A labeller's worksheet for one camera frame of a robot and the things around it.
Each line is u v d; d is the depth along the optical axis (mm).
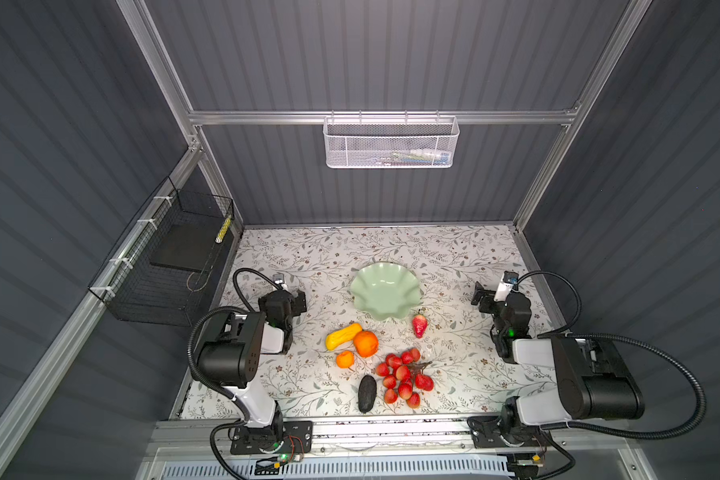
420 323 889
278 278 846
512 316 700
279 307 753
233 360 478
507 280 788
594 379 451
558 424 550
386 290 1007
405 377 790
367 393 766
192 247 782
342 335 868
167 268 737
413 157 932
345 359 838
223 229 818
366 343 844
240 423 608
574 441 742
